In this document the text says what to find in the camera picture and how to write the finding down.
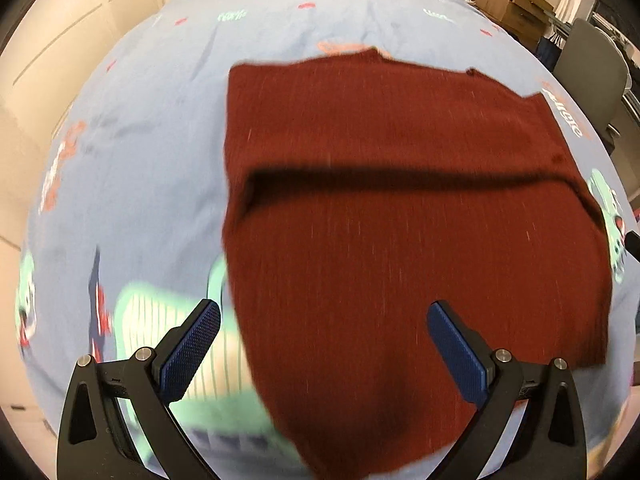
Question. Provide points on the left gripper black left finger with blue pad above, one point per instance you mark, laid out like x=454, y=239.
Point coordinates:
x=94, y=441

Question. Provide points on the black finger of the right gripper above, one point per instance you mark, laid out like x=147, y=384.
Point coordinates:
x=632, y=244

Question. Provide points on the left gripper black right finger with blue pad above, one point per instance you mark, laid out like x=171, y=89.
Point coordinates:
x=550, y=442

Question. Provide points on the dark red knit sweater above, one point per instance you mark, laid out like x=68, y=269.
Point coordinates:
x=363, y=189

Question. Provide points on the grey office chair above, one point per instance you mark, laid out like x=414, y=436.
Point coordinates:
x=594, y=72

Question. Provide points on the blue dinosaur print bedsheet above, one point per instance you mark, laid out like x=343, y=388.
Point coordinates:
x=221, y=412

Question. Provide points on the wooden drawer cabinet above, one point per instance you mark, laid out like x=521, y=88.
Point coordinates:
x=525, y=20

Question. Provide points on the cream wardrobe doors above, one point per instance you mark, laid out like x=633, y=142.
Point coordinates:
x=55, y=60

